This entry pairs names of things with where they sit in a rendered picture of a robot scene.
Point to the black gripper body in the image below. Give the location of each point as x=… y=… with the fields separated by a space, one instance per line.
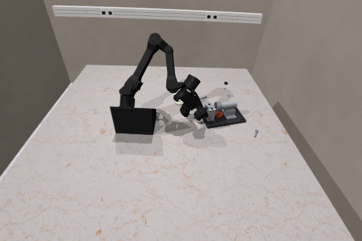
x=195 y=103

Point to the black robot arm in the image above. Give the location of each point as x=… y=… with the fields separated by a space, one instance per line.
x=133 y=83

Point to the red-brown ring spacer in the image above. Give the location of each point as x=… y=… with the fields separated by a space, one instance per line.
x=219 y=114

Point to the white flat washer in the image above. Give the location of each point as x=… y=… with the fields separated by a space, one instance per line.
x=179 y=102

